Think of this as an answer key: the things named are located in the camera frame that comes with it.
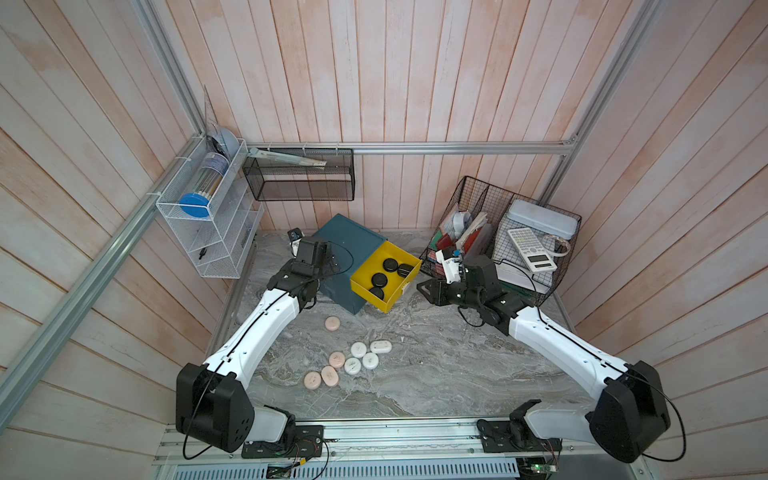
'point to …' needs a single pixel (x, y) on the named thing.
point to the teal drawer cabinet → (353, 244)
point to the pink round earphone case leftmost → (312, 380)
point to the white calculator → (532, 250)
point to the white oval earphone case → (381, 346)
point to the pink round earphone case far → (332, 323)
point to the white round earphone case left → (352, 366)
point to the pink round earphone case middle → (337, 359)
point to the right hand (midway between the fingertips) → (420, 284)
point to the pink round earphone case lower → (329, 375)
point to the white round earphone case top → (358, 349)
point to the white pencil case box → (544, 218)
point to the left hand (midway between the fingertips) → (318, 265)
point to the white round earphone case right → (370, 360)
